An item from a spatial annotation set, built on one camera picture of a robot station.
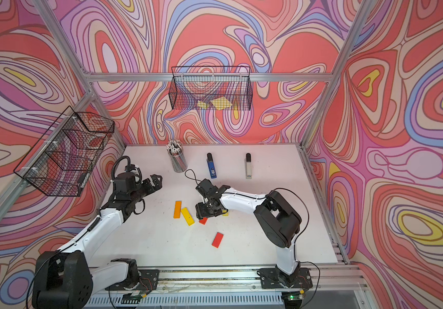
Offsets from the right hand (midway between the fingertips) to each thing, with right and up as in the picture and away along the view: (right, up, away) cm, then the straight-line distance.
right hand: (204, 219), depth 88 cm
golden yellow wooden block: (-8, +1, +1) cm, 8 cm away
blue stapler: (+2, +25, +20) cm, 32 cm away
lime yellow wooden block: (+10, +6, -14) cm, 18 cm away
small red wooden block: (0, -1, 0) cm, 1 cm away
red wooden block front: (+6, -8, -5) cm, 11 cm away
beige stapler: (+23, +24, +17) cm, 37 cm away
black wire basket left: (-54, +26, -15) cm, 62 cm away
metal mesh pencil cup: (-15, +31, +8) cm, 35 cm away
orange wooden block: (-14, +3, +3) cm, 14 cm away
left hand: (-22, +18, -2) cm, 29 cm away
